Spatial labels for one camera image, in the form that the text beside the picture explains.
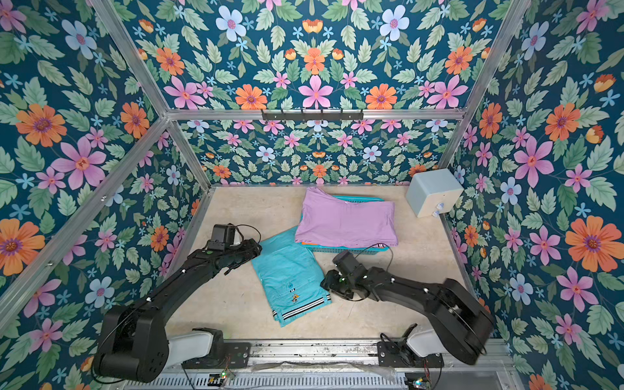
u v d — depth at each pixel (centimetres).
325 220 94
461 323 42
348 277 66
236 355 74
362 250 83
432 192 96
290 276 88
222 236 68
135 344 41
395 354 73
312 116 93
